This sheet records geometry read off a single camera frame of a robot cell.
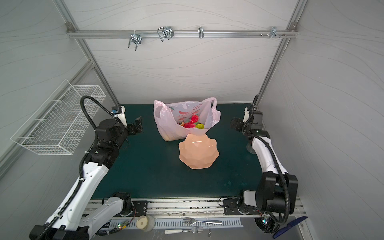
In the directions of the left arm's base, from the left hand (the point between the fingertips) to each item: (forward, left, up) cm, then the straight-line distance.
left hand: (134, 114), depth 73 cm
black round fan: (-40, -67, -34) cm, 85 cm away
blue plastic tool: (-40, -76, -31) cm, 92 cm away
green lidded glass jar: (-1, -66, -31) cm, 73 cm away
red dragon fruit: (+15, -30, -20) cm, 39 cm away
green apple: (+9, -33, -20) cm, 40 cm away
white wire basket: (-8, +33, 0) cm, 34 cm away
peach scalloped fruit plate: (-4, -33, -30) cm, 45 cm away
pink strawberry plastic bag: (-2, -17, +1) cm, 18 cm away
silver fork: (-40, -30, -30) cm, 59 cm away
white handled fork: (-44, -31, -32) cm, 62 cm away
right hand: (+8, -58, -11) cm, 59 cm away
